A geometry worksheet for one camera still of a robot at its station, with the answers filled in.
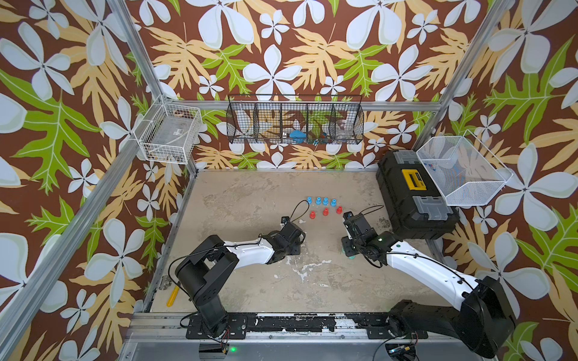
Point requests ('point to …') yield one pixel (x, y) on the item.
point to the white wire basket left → (168, 133)
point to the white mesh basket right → (466, 172)
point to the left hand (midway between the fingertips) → (297, 242)
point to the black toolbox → (415, 204)
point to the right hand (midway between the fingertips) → (346, 240)
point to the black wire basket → (290, 119)
